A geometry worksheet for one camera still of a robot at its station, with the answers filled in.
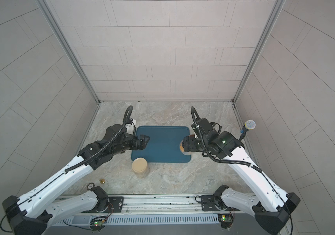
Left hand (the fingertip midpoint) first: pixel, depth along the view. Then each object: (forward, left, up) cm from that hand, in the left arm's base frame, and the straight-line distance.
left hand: (147, 137), depth 72 cm
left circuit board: (-33, +20, -18) cm, 43 cm away
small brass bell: (-15, +24, -20) cm, 35 cm away
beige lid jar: (-11, +4, -11) cm, 16 cm away
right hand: (-4, -20, +1) cm, 21 cm away
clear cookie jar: (-5, -18, -3) cm, 19 cm away
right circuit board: (-32, -38, -21) cm, 54 cm away
